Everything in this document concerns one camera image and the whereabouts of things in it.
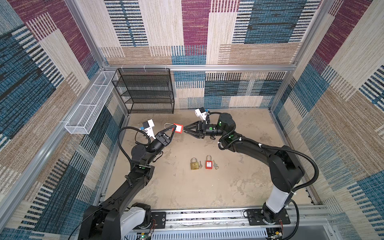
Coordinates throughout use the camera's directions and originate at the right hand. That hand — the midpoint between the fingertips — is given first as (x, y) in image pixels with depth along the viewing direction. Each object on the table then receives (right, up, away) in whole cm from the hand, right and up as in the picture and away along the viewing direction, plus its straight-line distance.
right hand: (184, 133), depth 71 cm
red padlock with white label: (+13, -19, +21) cm, 31 cm away
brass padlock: (+5, -20, +20) cm, 29 cm away
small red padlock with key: (-2, +2, -2) cm, 4 cm away
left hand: (-3, +3, -4) cm, 6 cm away
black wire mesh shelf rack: (-30, +29, +40) cm, 58 cm away
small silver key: (+9, -21, +21) cm, 31 cm away
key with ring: (+18, -21, +21) cm, 35 cm away
